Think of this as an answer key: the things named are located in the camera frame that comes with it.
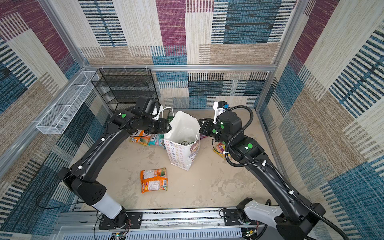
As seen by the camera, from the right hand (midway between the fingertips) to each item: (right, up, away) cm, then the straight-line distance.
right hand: (198, 123), depth 66 cm
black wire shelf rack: (-54, +26, +42) cm, 73 cm away
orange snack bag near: (-24, -31, +18) cm, 43 cm away
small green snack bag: (-15, +3, +17) cm, 23 cm away
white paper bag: (-8, -2, +28) cm, 29 cm away
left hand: (-15, -1, +8) cm, 17 cm away
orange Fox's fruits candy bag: (+16, -15, +30) cm, 37 cm away
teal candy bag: (-26, -11, +34) cm, 44 cm away
